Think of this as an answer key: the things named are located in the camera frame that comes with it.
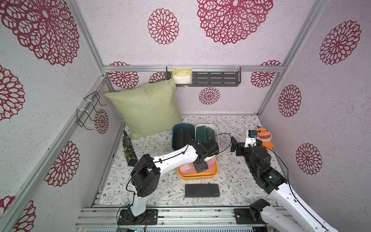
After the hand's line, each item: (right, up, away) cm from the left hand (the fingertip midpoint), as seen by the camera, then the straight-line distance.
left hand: (196, 161), depth 84 cm
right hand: (+22, +15, -11) cm, 29 cm away
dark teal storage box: (-5, +21, +23) cm, 32 cm away
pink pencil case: (-4, -4, -3) cm, 6 cm away
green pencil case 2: (+12, +15, +22) cm, 30 cm away
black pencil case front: (+3, -17, -1) cm, 17 cm away
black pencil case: (-10, +12, +20) cm, 26 cm away
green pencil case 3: (+5, +14, +17) cm, 22 cm away
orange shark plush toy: (+48, +14, +14) cm, 51 cm away
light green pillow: (-28, +31, +5) cm, 42 cm away
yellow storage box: (+3, -10, +2) cm, 11 cm away
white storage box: (+14, +21, +23) cm, 34 cm away
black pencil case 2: (-5, +14, +19) cm, 24 cm away
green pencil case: (+5, +15, +19) cm, 25 cm away
